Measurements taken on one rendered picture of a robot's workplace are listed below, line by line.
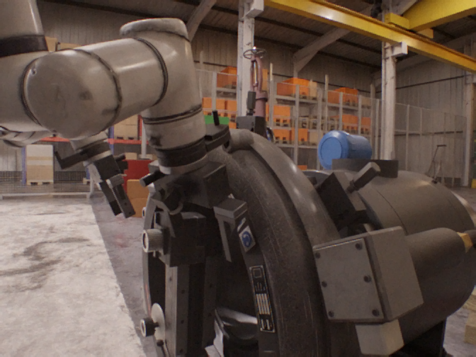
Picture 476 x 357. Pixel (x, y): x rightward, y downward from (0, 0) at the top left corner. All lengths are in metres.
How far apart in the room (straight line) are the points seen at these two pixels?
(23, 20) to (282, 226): 0.42
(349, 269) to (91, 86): 0.35
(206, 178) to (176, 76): 0.14
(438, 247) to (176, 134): 0.42
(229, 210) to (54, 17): 14.74
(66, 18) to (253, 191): 14.68
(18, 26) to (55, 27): 14.48
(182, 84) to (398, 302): 0.37
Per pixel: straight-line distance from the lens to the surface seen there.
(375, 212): 0.81
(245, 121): 0.75
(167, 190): 0.48
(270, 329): 0.52
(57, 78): 0.34
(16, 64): 0.45
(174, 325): 0.82
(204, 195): 0.46
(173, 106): 0.44
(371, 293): 0.42
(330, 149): 1.34
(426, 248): 0.54
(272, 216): 0.49
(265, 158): 0.56
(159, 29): 0.43
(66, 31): 14.88
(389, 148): 12.84
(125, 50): 0.38
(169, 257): 0.65
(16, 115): 0.44
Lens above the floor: 0.91
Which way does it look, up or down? 3 degrees down
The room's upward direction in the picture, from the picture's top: 1 degrees clockwise
